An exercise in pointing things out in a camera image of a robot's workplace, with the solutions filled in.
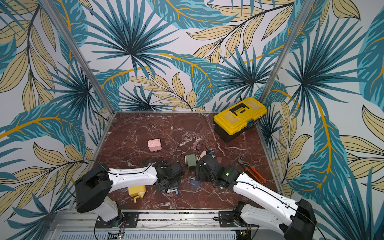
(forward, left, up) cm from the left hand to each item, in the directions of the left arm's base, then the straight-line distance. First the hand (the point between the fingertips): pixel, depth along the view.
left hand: (172, 186), depth 83 cm
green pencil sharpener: (+15, -11, +3) cm, 19 cm away
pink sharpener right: (+19, -18, +3) cm, 26 cm away
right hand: (+4, -15, +11) cm, 19 cm away
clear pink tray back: (+28, -12, -2) cm, 30 cm away
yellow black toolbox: (+36, -38, +17) cm, 55 cm away
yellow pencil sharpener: (-4, +18, +3) cm, 18 cm away
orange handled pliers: (+11, -47, 0) cm, 48 cm away
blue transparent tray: (+2, -13, -1) cm, 13 cm away
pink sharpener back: (+24, +13, +5) cm, 28 cm away
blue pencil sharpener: (-2, -1, +2) cm, 3 cm away
